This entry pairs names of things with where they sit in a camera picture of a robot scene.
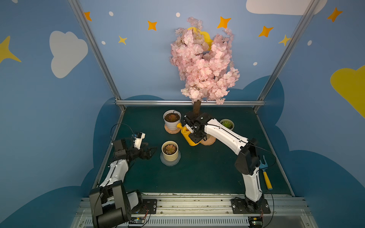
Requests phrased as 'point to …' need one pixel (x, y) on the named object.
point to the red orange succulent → (172, 117)
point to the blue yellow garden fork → (263, 166)
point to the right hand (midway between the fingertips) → (199, 135)
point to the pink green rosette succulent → (169, 149)
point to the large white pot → (171, 125)
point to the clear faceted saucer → (170, 163)
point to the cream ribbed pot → (170, 157)
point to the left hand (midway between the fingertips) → (151, 144)
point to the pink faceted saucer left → (172, 132)
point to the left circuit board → (136, 220)
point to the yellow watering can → (186, 132)
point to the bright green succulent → (227, 124)
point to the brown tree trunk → (196, 106)
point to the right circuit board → (255, 222)
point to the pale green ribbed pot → (230, 121)
